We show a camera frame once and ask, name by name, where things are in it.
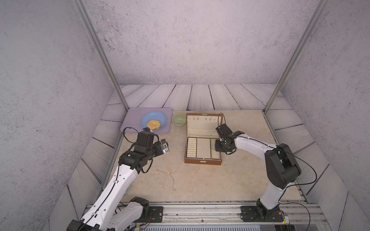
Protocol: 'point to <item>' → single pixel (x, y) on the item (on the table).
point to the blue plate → (153, 115)
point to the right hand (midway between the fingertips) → (218, 148)
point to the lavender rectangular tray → (132, 122)
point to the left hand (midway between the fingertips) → (164, 146)
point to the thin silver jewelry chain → (174, 189)
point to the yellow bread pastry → (153, 124)
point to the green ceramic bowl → (178, 120)
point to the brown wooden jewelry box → (201, 134)
